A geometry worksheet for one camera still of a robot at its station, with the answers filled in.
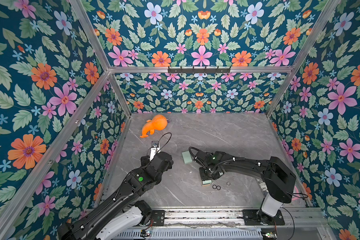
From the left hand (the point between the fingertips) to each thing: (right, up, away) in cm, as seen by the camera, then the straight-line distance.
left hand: (162, 156), depth 75 cm
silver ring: (+36, -18, +10) cm, 41 cm away
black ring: (+27, -19, +9) cm, 34 cm away
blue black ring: (+30, -19, +9) cm, 37 cm away
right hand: (+23, -12, +9) cm, 28 cm away
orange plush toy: (-9, +18, +31) cm, 37 cm away
